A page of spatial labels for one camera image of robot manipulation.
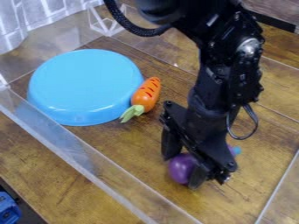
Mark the blue object at corner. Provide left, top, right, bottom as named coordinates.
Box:
left=0, top=192, right=21, bottom=224

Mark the clear acrylic enclosure wall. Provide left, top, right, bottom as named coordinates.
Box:
left=0, top=6, right=299, bottom=224

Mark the clear acrylic corner bracket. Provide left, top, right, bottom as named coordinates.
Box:
left=88, top=5, right=124, bottom=37

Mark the white brick pattern curtain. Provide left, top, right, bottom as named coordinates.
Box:
left=0, top=0, right=102, bottom=54

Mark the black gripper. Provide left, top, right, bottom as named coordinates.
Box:
left=160, top=89, right=238, bottom=190

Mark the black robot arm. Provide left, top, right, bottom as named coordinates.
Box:
left=134, top=0, right=264, bottom=189

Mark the blue round tray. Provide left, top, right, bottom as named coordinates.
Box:
left=26, top=49, right=144, bottom=126

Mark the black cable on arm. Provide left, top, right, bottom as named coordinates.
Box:
left=102, top=0, right=173, bottom=38

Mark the purple toy eggplant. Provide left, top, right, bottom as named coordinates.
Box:
left=166, top=145, right=242, bottom=186

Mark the orange toy carrot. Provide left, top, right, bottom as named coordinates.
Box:
left=118, top=77, right=161, bottom=123

